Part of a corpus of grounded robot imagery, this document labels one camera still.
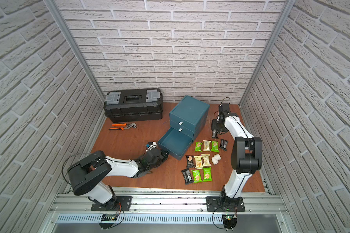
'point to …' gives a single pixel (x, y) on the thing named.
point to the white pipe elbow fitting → (215, 159)
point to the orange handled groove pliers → (126, 126)
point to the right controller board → (229, 221)
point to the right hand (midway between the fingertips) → (220, 126)
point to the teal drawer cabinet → (189, 116)
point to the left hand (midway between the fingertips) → (172, 150)
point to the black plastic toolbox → (133, 105)
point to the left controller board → (107, 220)
